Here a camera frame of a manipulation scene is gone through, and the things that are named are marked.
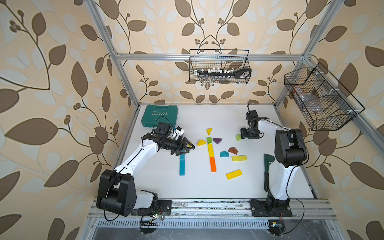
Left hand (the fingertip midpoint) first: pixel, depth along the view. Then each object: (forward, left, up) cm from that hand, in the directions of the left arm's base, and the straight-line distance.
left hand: (192, 149), depth 77 cm
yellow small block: (+14, -5, -16) cm, 22 cm away
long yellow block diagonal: (+8, -12, -17) cm, 22 cm away
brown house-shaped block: (+7, -25, -15) cm, 30 cm away
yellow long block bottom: (-8, -23, -16) cm, 29 cm away
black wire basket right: (+15, -65, +17) cm, 69 cm away
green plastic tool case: (+34, +30, -12) cm, 47 cm away
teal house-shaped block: (+5, -20, -15) cm, 25 cm away
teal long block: (-2, +6, -17) cm, 18 cm away
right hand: (+19, -37, -16) cm, 45 cm away
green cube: (+15, -11, -16) cm, 25 cm away
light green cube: (+17, -30, -14) cm, 37 cm away
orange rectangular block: (-2, -12, -16) cm, 20 cm away
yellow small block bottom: (+23, -11, -16) cm, 30 cm away
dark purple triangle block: (+15, -16, -15) cm, 27 cm away
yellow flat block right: (+3, -29, -16) cm, 34 cm away
